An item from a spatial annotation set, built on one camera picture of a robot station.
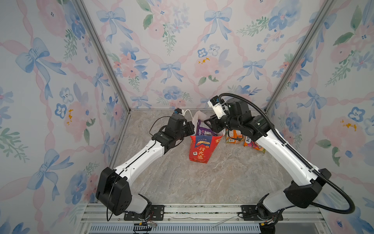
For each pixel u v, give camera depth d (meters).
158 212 0.75
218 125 0.61
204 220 0.72
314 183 0.40
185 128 0.70
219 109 0.60
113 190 0.40
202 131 0.82
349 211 0.38
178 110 0.72
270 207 0.62
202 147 0.81
